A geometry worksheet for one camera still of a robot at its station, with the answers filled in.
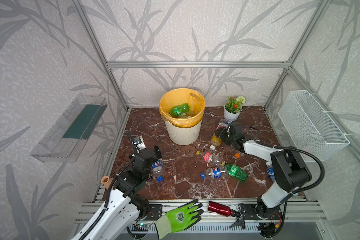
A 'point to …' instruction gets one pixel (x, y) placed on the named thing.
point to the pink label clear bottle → (212, 158)
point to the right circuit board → (267, 230)
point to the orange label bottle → (237, 155)
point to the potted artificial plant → (233, 107)
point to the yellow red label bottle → (215, 141)
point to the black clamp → (240, 222)
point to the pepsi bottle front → (213, 173)
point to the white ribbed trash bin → (183, 136)
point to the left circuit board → (140, 227)
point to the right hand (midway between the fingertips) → (217, 129)
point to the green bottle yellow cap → (178, 110)
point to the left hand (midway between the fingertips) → (152, 142)
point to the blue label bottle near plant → (223, 124)
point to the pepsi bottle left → (157, 171)
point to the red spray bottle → (222, 210)
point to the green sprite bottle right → (236, 172)
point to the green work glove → (179, 219)
